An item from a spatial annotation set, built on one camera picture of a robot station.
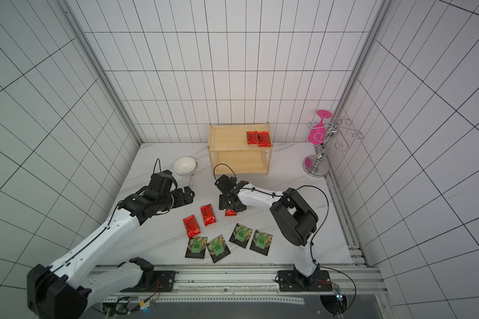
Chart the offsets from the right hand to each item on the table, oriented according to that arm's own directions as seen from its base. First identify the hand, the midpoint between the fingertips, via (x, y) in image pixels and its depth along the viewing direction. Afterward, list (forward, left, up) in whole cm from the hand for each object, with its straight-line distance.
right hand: (223, 206), depth 92 cm
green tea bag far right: (-15, -18, -1) cm, 24 cm away
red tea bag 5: (-11, +13, +1) cm, 17 cm away
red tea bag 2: (+26, -13, +21) cm, 36 cm away
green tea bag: (-18, 0, -1) cm, 18 cm away
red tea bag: (+25, -18, +21) cm, 38 cm away
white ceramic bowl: (+22, +24, +2) cm, 32 cm away
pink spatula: (+24, -42, +26) cm, 55 cm away
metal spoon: (+14, +19, 0) cm, 24 cm away
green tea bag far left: (-19, +9, -1) cm, 21 cm away
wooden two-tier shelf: (+27, -3, +19) cm, 34 cm away
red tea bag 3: (-3, -4, +1) cm, 5 cm away
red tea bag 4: (-5, +6, +2) cm, 8 cm away
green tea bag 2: (-13, -9, 0) cm, 16 cm away
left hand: (-5, +15, +13) cm, 21 cm away
